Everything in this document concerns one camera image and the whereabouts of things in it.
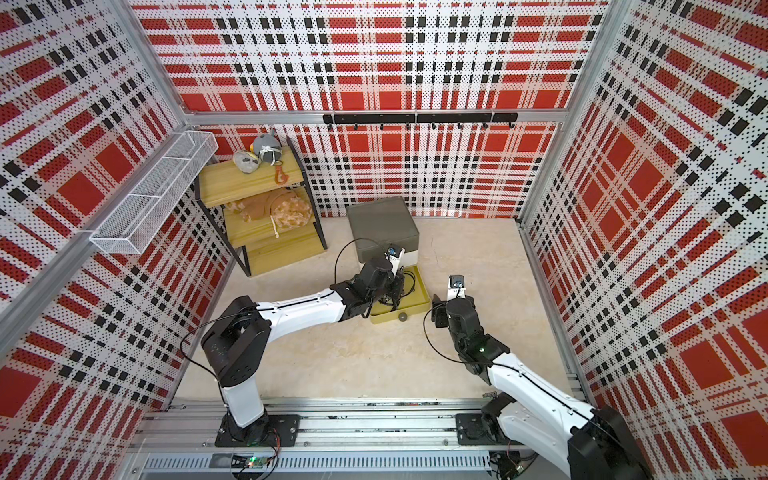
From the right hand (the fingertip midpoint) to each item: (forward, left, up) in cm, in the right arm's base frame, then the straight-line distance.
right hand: (450, 294), depth 84 cm
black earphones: (+8, +10, -5) cm, 14 cm away
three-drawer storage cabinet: (+22, +21, +7) cm, 31 cm away
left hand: (+8, +13, 0) cm, 15 cm away
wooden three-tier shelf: (+23, +57, +6) cm, 62 cm away
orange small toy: (+28, +49, +21) cm, 60 cm away
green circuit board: (-38, +51, -11) cm, 65 cm away
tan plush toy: (+23, +50, +13) cm, 56 cm away
